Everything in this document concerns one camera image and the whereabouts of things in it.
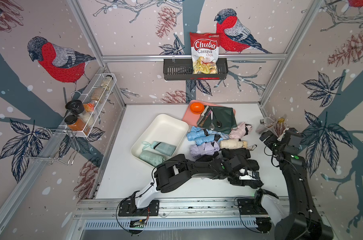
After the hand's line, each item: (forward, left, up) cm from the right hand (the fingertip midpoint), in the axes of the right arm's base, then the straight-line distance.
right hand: (267, 135), depth 80 cm
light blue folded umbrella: (+10, +38, -12) cm, 41 cm away
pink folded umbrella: (+12, +9, -13) cm, 19 cm away
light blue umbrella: (+4, +33, -13) cm, 36 cm away
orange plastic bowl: (+33, +39, -14) cm, 53 cm away
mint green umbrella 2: (-10, +65, -12) cm, 67 cm away
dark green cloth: (+26, +21, -17) cm, 37 cm away
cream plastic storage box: (+14, +61, -16) cm, 65 cm away
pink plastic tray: (+39, +31, -15) cm, 52 cm away
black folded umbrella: (-11, +7, -13) cm, 18 cm away
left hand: (-18, +11, -13) cm, 25 cm away
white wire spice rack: (+8, +94, +18) cm, 96 cm away
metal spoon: (+19, +27, -17) cm, 37 cm away
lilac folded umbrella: (-2, +33, -12) cm, 35 cm away
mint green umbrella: (-3, +58, -13) cm, 60 cm away
